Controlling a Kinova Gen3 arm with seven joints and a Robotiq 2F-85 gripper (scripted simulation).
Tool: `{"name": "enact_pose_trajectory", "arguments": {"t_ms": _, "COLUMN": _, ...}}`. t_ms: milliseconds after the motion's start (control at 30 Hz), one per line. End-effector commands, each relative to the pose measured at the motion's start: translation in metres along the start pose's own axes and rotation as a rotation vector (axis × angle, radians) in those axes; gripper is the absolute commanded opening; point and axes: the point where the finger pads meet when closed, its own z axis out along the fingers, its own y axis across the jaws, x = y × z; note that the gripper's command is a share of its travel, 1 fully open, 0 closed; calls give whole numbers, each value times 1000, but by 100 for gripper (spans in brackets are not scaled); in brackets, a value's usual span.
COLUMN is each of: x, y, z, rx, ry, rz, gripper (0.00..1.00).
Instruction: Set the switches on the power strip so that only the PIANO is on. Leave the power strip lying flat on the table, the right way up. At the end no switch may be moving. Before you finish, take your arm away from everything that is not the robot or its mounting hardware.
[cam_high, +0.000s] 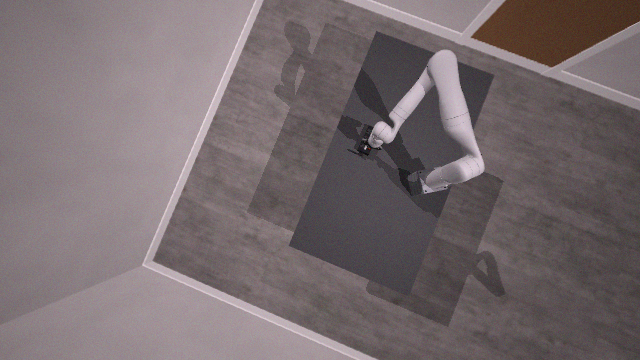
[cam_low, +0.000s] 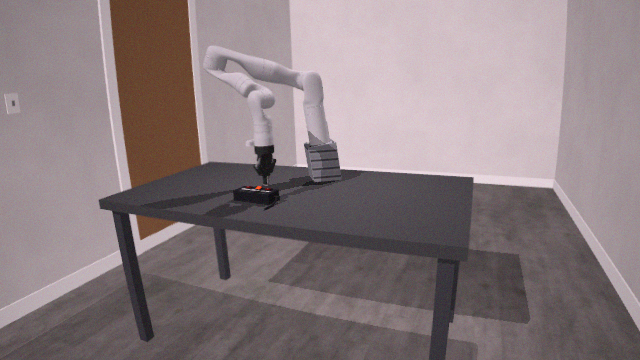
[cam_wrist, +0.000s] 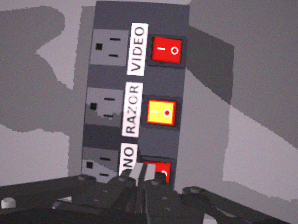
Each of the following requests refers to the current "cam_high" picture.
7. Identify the grey power strip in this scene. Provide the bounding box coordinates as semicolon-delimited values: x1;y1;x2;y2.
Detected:
348;125;374;156

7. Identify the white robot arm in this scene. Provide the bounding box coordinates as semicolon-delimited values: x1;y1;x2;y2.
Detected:
368;50;484;189

